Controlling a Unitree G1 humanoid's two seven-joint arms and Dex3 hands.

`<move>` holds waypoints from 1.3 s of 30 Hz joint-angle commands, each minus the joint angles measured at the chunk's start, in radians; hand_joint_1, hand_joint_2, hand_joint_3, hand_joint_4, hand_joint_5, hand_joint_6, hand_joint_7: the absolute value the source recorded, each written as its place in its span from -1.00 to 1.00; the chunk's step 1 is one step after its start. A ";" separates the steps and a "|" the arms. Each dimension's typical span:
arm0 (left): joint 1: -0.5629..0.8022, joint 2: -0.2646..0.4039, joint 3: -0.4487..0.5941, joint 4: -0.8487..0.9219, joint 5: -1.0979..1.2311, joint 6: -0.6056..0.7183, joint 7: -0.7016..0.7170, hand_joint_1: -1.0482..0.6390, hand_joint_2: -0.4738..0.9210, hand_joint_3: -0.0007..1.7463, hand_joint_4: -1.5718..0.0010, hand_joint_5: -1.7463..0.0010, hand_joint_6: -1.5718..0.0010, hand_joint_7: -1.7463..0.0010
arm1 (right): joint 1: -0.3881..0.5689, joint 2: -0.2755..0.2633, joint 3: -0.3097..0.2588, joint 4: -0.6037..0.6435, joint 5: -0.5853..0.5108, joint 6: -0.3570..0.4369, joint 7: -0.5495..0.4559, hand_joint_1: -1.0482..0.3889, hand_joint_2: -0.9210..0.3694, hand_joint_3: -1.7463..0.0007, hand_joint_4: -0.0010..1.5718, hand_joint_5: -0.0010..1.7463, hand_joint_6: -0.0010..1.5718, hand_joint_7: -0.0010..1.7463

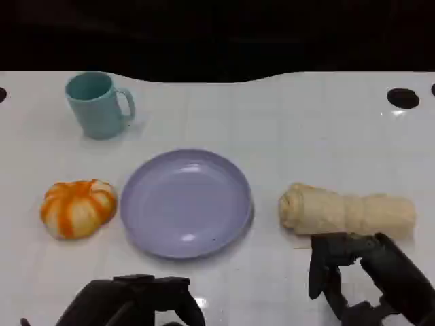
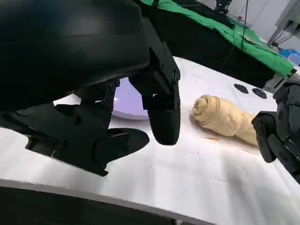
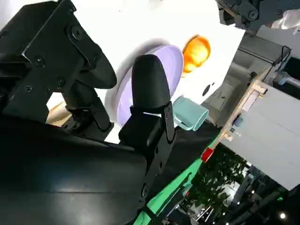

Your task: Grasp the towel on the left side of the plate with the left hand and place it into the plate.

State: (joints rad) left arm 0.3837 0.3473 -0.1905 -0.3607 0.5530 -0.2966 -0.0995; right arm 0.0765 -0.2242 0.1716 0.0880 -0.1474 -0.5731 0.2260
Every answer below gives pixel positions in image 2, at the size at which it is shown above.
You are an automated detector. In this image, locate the green cloth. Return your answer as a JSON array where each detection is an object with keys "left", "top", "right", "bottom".
[{"left": 157, "top": 0, "right": 297, "bottom": 78}]

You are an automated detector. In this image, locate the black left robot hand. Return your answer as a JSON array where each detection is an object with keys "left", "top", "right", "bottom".
[{"left": 0, "top": 0, "right": 181, "bottom": 177}]

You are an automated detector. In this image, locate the lilac plate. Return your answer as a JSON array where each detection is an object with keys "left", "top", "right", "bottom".
[{"left": 112, "top": 77, "right": 149, "bottom": 120}]

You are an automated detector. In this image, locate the blue plastic box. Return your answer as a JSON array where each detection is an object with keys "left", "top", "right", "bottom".
[{"left": 280, "top": 48, "right": 300, "bottom": 66}]

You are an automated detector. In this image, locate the beige towel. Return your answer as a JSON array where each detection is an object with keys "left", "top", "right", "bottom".
[{"left": 192, "top": 94, "right": 260, "bottom": 147}]

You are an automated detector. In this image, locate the black hanging cable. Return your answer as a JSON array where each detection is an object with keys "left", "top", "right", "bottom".
[{"left": 240, "top": 0, "right": 249, "bottom": 50}]

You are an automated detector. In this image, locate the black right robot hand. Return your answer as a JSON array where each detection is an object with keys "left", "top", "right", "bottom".
[{"left": 251, "top": 75, "right": 300, "bottom": 183}]

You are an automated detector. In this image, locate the grey metal frame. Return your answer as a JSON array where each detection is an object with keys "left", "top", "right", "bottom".
[{"left": 267, "top": 0, "right": 300, "bottom": 49}]

